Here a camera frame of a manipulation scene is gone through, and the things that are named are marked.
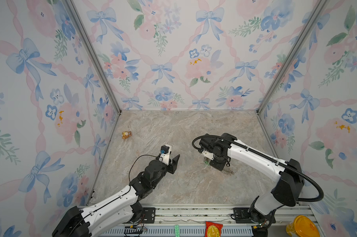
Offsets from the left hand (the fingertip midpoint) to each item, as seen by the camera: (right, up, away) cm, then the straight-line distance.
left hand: (176, 153), depth 78 cm
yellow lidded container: (+55, -29, -15) cm, 63 cm away
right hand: (+24, -5, +2) cm, 24 cm away
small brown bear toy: (-35, +8, +23) cm, 43 cm away
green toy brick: (+1, -34, -9) cm, 36 cm away
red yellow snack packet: (+18, -34, -9) cm, 39 cm away
